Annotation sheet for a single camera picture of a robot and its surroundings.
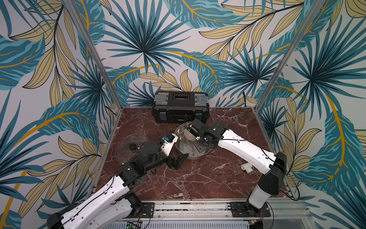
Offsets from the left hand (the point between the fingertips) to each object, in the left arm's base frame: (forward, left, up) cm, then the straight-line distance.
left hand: (180, 151), depth 68 cm
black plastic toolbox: (+37, +3, -7) cm, 38 cm away
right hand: (+8, -11, -6) cm, 15 cm away
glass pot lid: (+17, +37, -25) cm, 48 cm away
